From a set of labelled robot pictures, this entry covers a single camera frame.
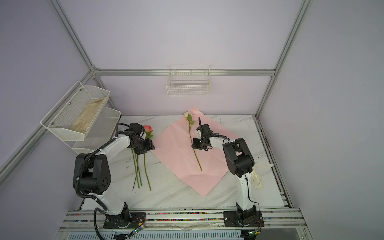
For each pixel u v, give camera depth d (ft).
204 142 2.57
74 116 2.56
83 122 2.51
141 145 2.61
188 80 3.11
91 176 1.55
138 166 3.05
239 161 1.84
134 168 3.04
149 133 3.44
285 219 2.49
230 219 2.41
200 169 2.99
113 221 2.22
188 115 3.73
